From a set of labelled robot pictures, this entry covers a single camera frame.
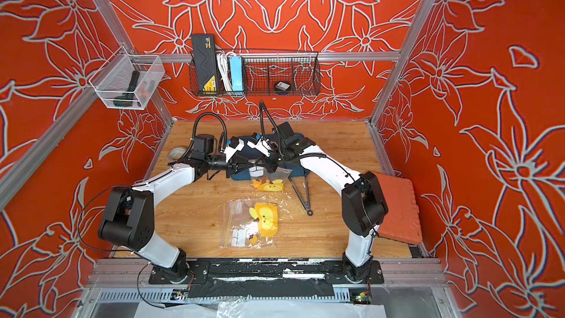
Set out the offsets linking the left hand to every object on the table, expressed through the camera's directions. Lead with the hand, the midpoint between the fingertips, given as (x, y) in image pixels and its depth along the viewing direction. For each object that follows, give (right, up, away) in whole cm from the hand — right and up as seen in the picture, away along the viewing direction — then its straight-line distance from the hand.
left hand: (251, 162), depth 83 cm
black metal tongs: (+22, -18, +4) cm, 29 cm away
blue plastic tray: (+3, +6, -9) cm, 11 cm away
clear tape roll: (-40, +2, +23) cm, 46 cm away
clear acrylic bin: (-54, +33, +8) cm, 64 cm away
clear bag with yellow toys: (-1, -23, -1) cm, 23 cm away
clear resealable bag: (+9, -9, +5) cm, 13 cm away
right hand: (+1, 0, -2) cm, 2 cm away
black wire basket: (+5, +39, +15) cm, 42 cm away
